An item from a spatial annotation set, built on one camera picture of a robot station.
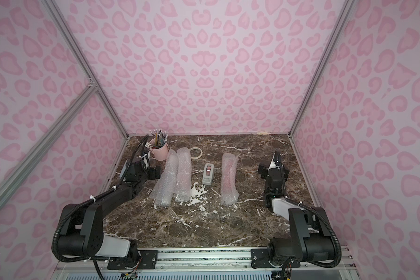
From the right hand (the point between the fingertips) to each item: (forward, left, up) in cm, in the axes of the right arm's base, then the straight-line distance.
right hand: (274, 161), depth 89 cm
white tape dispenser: (-1, +34, -10) cm, 36 cm away
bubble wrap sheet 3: (-13, +23, -7) cm, 27 cm away
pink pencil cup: (+10, +62, -4) cm, 63 cm away
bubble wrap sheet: (-12, +46, -7) cm, 48 cm away
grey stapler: (0, +82, -8) cm, 82 cm away
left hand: (0, +64, -2) cm, 64 cm away
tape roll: (+20, +43, -14) cm, 49 cm away
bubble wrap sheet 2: (-12, +56, -7) cm, 57 cm away
